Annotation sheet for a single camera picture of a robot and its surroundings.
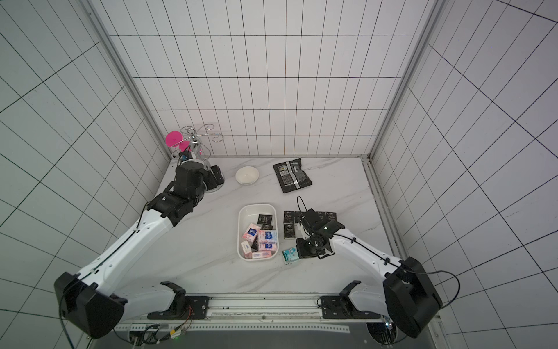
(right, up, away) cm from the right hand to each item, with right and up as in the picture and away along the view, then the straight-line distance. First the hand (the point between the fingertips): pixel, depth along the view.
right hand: (294, 253), depth 82 cm
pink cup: (-49, +45, +6) cm, 67 cm away
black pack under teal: (-12, +11, +11) cm, 20 cm away
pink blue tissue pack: (-10, +6, +1) cm, 12 cm away
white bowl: (-22, +30, +24) cm, 45 cm away
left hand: (-32, +30, -4) cm, 44 cm away
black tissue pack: (+18, +12, +13) cm, 25 cm away
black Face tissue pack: (-2, +12, +12) cm, 17 cm away
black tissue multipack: (0, +30, +28) cm, 41 cm away
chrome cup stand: (-27, +30, -14) cm, 43 cm away
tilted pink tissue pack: (-17, +7, +6) cm, 19 cm away
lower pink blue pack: (-9, +2, +1) cm, 10 cm away
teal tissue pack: (-1, 0, 0) cm, 1 cm away
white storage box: (-20, +14, +11) cm, 26 cm away
